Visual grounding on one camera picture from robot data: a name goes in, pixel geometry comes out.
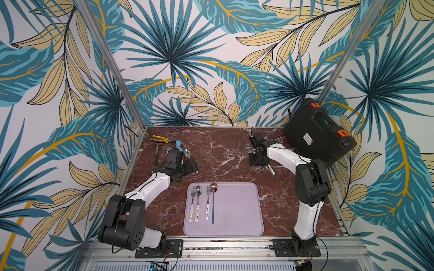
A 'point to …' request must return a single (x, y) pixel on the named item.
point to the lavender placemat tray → (238, 210)
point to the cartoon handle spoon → (198, 190)
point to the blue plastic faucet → (178, 143)
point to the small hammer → (156, 156)
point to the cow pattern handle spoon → (187, 153)
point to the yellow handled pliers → (160, 140)
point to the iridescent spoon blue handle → (213, 188)
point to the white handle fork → (208, 190)
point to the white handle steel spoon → (272, 170)
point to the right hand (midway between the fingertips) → (255, 162)
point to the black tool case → (313, 132)
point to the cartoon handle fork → (193, 190)
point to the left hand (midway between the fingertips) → (190, 167)
